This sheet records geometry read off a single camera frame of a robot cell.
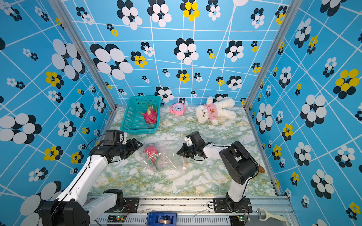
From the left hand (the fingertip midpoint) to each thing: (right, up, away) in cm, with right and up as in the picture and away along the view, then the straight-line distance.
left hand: (140, 145), depth 82 cm
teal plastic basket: (-14, +13, +28) cm, 34 cm away
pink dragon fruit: (+6, -4, +2) cm, 8 cm away
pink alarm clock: (+20, +24, +33) cm, 46 cm away
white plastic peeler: (+67, -34, -11) cm, 75 cm away
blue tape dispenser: (+15, -33, -15) cm, 39 cm away
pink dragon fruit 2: (+1, +18, +20) cm, 27 cm away
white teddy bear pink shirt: (+48, +21, +23) cm, 58 cm away
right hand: (+22, -6, +7) cm, 24 cm away
